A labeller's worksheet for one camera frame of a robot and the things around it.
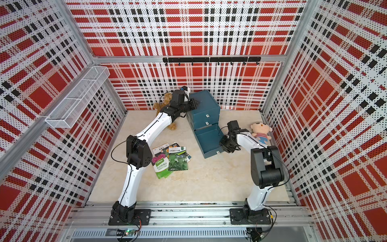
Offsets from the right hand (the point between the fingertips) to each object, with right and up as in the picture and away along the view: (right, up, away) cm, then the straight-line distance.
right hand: (221, 145), depth 93 cm
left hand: (-12, +28, -1) cm, 30 cm away
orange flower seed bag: (-38, -2, +5) cm, 38 cm away
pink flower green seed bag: (-38, -11, -3) cm, 40 cm away
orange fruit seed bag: (-31, -3, +5) cm, 31 cm away
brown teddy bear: (-45, +27, +14) cm, 54 cm away
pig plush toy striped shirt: (+27, +9, +7) cm, 30 cm away
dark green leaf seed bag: (-28, -9, -1) cm, 29 cm away
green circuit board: (-46, -37, -24) cm, 64 cm away
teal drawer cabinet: (-11, +15, +5) cm, 20 cm away
